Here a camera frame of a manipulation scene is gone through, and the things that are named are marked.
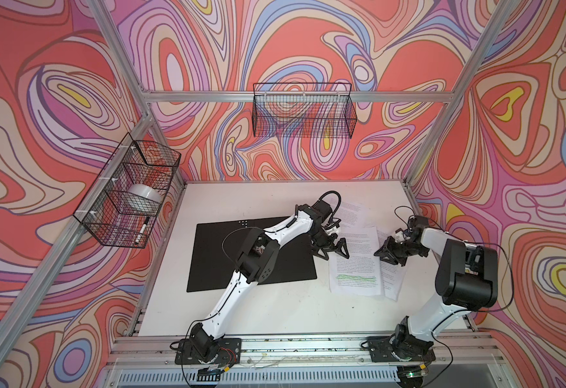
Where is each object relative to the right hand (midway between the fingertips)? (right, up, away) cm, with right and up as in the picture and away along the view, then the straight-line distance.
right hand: (378, 258), depth 92 cm
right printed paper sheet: (+4, -5, -3) cm, 8 cm away
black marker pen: (-80, +12, -20) cm, 84 cm away
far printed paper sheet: (-6, +16, +16) cm, 23 cm away
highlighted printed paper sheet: (-9, -5, -4) cm, 11 cm away
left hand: (-15, +2, -3) cm, 16 cm away
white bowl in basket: (-80, +24, -19) cm, 86 cm away
